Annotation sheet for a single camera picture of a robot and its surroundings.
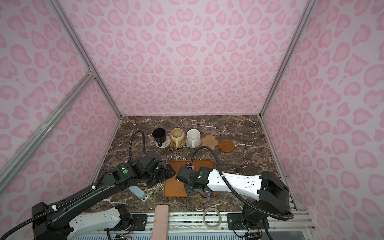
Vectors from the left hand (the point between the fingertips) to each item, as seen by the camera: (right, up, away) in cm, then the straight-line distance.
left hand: (171, 174), depth 73 cm
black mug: (-11, +17, +22) cm, 30 cm away
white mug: (+10, +16, +30) cm, 35 cm away
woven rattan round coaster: (+2, +12, +25) cm, 28 cm away
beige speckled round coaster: (-9, +12, +29) cm, 33 cm away
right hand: (+9, -9, +4) cm, 14 cm away
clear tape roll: (+24, -22, +1) cm, 32 cm away
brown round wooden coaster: (+32, +11, +28) cm, 44 cm away
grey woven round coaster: (+11, +11, +23) cm, 28 cm away
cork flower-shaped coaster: (+21, +13, +31) cm, 40 cm away
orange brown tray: (0, -11, +11) cm, 16 cm away
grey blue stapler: (-18, -11, +5) cm, 22 cm away
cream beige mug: (-1, +17, +30) cm, 35 cm away
